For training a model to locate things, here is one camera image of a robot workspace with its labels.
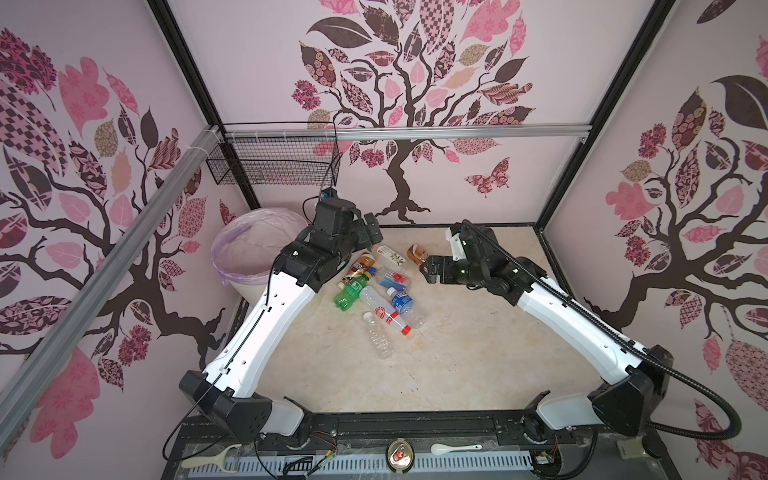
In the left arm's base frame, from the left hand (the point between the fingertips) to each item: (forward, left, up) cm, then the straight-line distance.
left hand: (363, 231), depth 71 cm
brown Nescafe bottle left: (+13, +3, -31) cm, 34 cm away
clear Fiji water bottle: (+6, -8, -30) cm, 32 cm away
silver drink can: (-43, -9, -24) cm, 50 cm away
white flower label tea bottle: (+16, -7, -29) cm, 34 cm away
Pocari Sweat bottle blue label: (-3, -11, -31) cm, 33 cm away
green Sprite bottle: (0, +8, -32) cm, 33 cm away
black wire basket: (+37, +30, -2) cm, 47 cm away
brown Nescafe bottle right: (+18, -17, -30) cm, 39 cm away
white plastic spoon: (-41, -19, -34) cm, 57 cm away
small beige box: (-41, -63, -30) cm, 81 cm away
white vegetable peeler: (-43, +34, -33) cm, 64 cm away
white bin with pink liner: (+9, +36, -15) cm, 40 cm away
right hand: (-3, -18, -9) cm, 20 cm away
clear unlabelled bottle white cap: (-13, -3, -32) cm, 35 cm away
